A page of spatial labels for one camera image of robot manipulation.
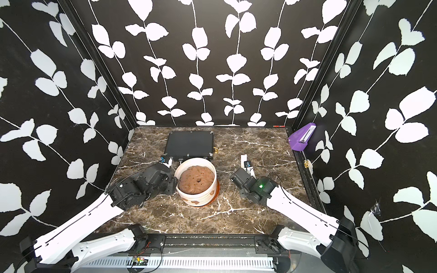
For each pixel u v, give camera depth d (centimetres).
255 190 52
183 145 106
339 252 37
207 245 75
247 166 68
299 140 107
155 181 53
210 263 70
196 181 82
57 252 40
